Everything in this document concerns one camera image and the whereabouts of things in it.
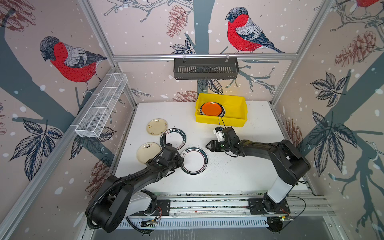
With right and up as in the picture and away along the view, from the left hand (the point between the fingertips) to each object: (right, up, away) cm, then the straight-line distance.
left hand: (185, 156), depth 89 cm
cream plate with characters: (-23, +17, +19) cm, 34 cm away
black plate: (+26, +28, +22) cm, 45 cm away
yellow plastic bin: (+38, +30, +26) cm, 55 cm away
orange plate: (+18, +30, +23) cm, 42 cm away
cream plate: (-25, +2, +6) cm, 26 cm away
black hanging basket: (+13, +59, +15) cm, 62 cm away
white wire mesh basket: (-45, +31, -10) cm, 56 cm away
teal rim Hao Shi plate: (-9, +10, +14) cm, 19 cm away
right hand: (+15, +7, +4) cm, 17 cm away
